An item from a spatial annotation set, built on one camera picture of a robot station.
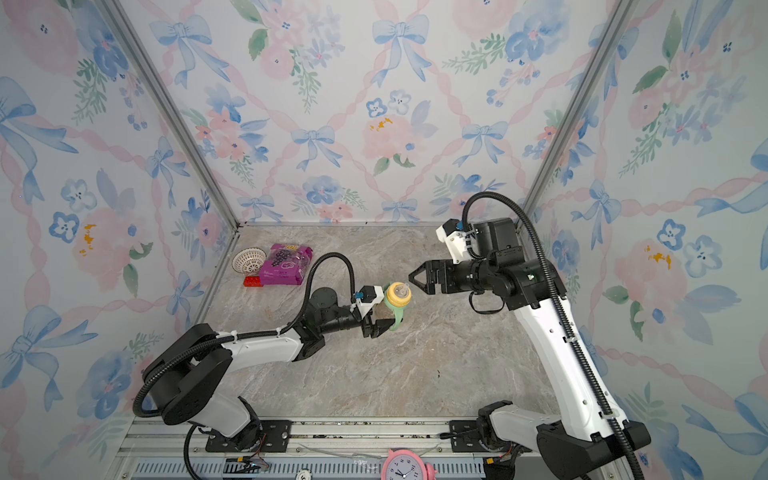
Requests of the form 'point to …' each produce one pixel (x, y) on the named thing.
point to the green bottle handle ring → (398, 313)
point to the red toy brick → (253, 281)
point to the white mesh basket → (248, 260)
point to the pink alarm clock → (404, 464)
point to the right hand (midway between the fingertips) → (429, 275)
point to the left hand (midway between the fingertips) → (399, 306)
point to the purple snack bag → (287, 265)
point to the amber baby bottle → (381, 311)
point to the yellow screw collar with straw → (398, 294)
